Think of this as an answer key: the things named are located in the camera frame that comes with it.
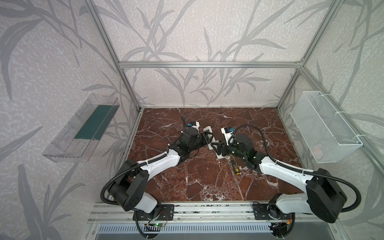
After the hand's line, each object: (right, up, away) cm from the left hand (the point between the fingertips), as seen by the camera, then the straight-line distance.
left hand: (214, 132), depth 82 cm
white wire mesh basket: (+47, +1, -18) cm, 51 cm away
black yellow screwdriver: (+13, -22, +4) cm, 26 cm away
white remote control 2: (+5, -17, +12) cm, 21 cm away
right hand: (0, -3, -1) cm, 3 cm away
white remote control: (-1, -4, -1) cm, 4 cm away
